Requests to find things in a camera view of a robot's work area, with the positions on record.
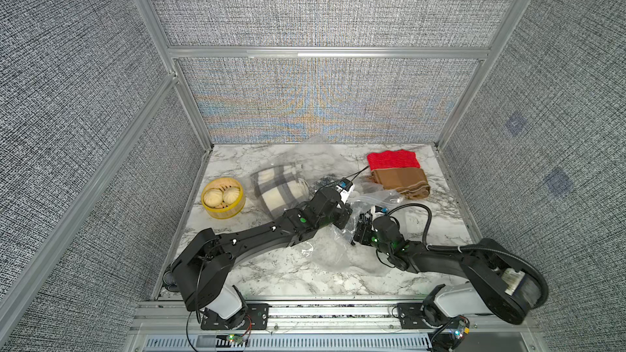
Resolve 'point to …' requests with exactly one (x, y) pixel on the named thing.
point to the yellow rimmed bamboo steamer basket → (224, 211)
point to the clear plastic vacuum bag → (333, 250)
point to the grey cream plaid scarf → (280, 187)
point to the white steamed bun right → (231, 195)
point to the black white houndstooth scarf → (352, 208)
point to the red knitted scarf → (393, 159)
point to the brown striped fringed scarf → (411, 182)
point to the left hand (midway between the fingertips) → (354, 204)
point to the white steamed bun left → (213, 197)
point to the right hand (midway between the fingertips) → (356, 222)
